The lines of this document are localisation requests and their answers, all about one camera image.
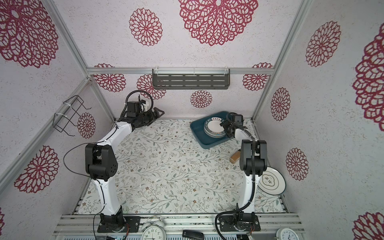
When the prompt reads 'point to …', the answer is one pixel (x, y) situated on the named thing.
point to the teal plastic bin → (201, 138)
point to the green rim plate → (212, 128)
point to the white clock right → (286, 233)
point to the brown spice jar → (235, 156)
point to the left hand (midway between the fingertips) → (160, 117)
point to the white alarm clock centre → (153, 230)
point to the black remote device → (193, 234)
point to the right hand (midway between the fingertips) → (224, 123)
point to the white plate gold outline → (272, 182)
